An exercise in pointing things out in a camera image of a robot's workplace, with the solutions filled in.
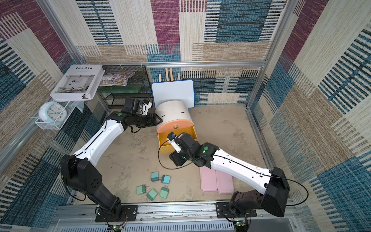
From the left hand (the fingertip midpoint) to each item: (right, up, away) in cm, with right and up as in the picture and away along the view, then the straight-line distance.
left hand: (157, 120), depth 83 cm
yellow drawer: (+4, -14, -2) cm, 15 cm away
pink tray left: (+28, -33, -1) cm, 43 cm away
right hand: (+10, -16, -8) cm, 21 cm away
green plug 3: (+4, -39, -4) cm, 39 cm away
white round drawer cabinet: (+7, +6, +8) cm, 12 cm away
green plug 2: (-2, -39, -5) cm, 40 cm away
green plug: (-8, -37, -4) cm, 38 cm away
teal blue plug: (-2, -32, +1) cm, 32 cm away
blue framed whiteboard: (+12, +21, +19) cm, 31 cm away
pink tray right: (+37, -34, -3) cm, 51 cm away
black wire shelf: (-17, +23, +19) cm, 34 cm away
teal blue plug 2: (+5, -33, 0) cm, 34 cm away
